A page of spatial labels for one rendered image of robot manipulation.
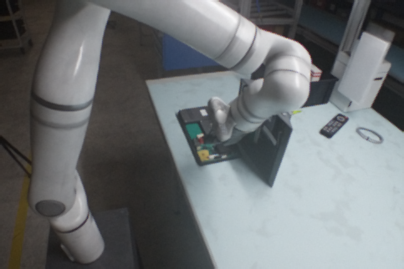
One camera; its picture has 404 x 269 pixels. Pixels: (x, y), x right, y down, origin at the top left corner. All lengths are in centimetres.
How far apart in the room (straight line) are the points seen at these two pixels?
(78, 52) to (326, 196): 68
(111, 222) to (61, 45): 58
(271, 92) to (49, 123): 32
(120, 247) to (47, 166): 40
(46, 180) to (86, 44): 24
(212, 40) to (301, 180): 55
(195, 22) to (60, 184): 35
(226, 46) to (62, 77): 22
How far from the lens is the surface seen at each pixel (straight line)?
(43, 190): 52
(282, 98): 38
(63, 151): 45
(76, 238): 67
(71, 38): 39
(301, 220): 70
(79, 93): 39
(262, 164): 78
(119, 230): 82
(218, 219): 65
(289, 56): 40
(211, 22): 33
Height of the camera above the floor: 155
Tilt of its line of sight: 40 degrees down
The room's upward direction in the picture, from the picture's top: 4 degrees clockwise
